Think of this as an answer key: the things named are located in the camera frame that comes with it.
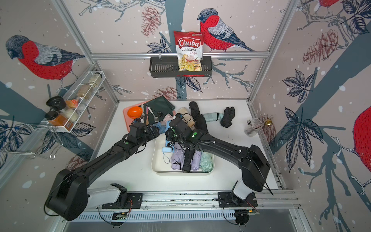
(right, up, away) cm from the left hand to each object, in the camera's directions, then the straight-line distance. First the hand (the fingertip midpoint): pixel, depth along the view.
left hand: (156, 128), depth 87 cm
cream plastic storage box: (+2, -22, +2) cm, 22 cm away
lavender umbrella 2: (+24, -19, -5) cm, 31 cm away
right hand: (+7, -2, -8) cm, 11 cm away
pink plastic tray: (-27, +4, +21) cm, 34 cm away
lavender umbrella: (+13, -17, -5) cm, 22 cm away
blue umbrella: (+2, -1, +10) cm, 10 cm away
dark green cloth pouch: (-3, +13, +27) cm, 31 cm away
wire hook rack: (-45, -1, -30) cm, 54 cm away
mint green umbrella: (+30, -20, -7) cm, 36 cm away
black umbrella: (+20, -16, -1) cm, 26 cm away
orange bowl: (-22, +10, +21) cm, 32 cm away
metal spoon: (-6, +5, +22) cm, 23 cm away
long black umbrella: (+28, +4, +17) cm, 33 cm away
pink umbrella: (+4, +6, +17) cm, 18 cm away
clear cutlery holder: (+64, 0, +8) cm, 64 cm away
